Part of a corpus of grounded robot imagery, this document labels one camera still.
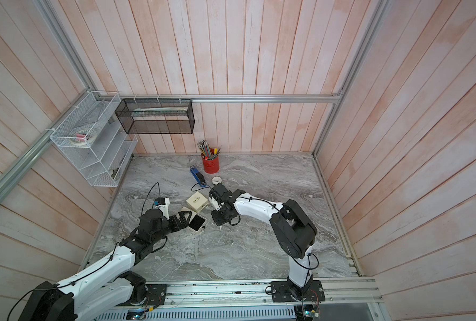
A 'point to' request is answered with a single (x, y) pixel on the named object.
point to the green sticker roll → (216, 180)
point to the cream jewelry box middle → (196, 201)
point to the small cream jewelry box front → (196, 222)
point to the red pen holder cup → (212, 166)
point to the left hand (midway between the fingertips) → (185, 217)
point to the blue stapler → (198, 175)
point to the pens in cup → (209, 154)
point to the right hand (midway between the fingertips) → (217, 219)
